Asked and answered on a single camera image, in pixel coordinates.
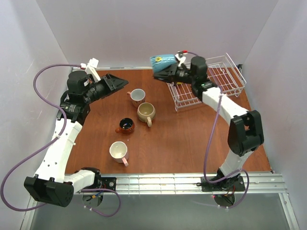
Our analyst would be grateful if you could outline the white mug brown dots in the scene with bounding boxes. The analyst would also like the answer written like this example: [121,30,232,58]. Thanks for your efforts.
[127,89,146,108]

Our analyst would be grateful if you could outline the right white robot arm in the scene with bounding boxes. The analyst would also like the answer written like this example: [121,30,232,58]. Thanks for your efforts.
[150,54,264,189]

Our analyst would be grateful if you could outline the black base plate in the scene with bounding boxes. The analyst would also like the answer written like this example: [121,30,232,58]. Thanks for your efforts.
[98,177,117,191]
[196,175,246,192]

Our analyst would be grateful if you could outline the white mug pink handle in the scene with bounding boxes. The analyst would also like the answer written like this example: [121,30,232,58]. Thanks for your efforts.
[109,141,129,167]

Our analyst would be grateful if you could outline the purple cable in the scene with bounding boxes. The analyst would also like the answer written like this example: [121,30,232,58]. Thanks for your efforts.
[184,50,250,209]
[0,63,122,218]

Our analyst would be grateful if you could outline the beige round mug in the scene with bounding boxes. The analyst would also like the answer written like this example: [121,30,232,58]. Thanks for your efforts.
[137,103,156,127]

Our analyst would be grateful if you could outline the aluminium frame rail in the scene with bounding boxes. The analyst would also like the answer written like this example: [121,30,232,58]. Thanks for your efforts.
[31,172,288,195]

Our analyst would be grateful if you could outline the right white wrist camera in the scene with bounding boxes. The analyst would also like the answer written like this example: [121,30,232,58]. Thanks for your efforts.
[175,50,188,69]

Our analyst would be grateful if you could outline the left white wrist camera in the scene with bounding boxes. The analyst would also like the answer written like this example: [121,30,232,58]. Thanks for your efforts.
[81,58,101,82]

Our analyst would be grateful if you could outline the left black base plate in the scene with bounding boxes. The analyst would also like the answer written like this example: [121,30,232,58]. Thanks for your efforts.
[98,177,117,191]

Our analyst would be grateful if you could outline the white wire dish rack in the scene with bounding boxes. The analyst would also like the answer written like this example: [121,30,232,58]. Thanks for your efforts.
[167,53,247,112]

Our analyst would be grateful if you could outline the brown black mug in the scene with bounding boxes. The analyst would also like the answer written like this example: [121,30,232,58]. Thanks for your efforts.
[115,118,135,134]

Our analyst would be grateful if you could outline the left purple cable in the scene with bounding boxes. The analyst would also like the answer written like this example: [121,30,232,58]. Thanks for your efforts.
[0,63,122,218]

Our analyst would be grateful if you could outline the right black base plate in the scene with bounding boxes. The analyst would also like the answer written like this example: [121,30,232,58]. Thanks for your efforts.
[196,175,246,192]

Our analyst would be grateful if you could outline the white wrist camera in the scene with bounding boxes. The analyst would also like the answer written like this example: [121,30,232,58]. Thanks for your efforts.
[81,58,101,82]
[175,50,188,69]

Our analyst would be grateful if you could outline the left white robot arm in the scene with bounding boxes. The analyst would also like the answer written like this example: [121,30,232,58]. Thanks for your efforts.
[24,70,129,207]

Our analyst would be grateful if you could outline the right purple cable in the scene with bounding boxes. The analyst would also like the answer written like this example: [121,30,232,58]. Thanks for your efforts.
[184,50,250,209]

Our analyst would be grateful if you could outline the blue mug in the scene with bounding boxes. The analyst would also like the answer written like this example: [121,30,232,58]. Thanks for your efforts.
[150,54,177,73]

